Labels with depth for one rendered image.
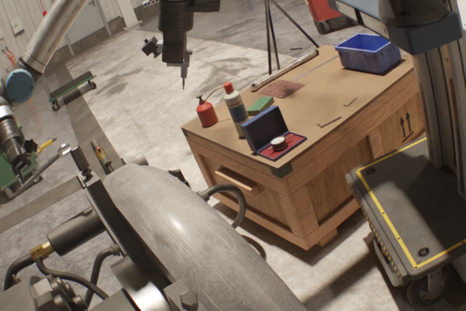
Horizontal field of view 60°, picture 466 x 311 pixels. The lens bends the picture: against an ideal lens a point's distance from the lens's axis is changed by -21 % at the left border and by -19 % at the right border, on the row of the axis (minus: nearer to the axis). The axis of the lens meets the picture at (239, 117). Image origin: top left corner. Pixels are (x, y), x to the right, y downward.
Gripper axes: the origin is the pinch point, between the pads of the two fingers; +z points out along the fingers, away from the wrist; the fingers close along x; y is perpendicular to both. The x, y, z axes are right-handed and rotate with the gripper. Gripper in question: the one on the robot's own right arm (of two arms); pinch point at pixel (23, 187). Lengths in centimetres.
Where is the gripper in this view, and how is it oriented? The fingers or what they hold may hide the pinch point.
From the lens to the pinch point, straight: 121.3
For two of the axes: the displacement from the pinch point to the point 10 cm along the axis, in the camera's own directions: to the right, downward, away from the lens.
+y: 7.8, -6.0, 1.6
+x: 1.3, 4.1, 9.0
